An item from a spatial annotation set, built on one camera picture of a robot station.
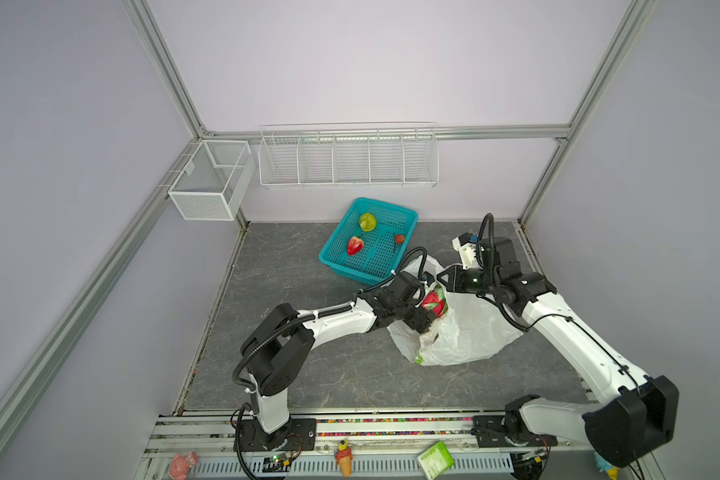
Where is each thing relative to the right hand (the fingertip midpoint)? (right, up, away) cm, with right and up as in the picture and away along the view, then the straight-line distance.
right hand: (438, 278), depth 78 cm
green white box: (-3, -41, -10) cm, 43 cm away
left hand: (-2, -11, +7) cm, 13 cm away
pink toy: (-63, -43, -10) cm, 76 cm away
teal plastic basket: (-18, +10, +37) cm, 43 cm away
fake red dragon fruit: (0, -7, +4) cm, 8 cm away
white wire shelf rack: (-25, +39, +18) cm, 50 cm away
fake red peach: (-24, +9, +30) cm, 40 cm away
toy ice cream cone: (-24, -41, -9) cm, 49 cm away
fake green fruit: (-20, +18, +35) cm, 44 cm away
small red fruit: (-7, +12, +34) cm, 37 cm away
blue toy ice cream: (+37, -43, -11) cm, 58 cm away
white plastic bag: (+9, -14, +1) cm, 16 cm away
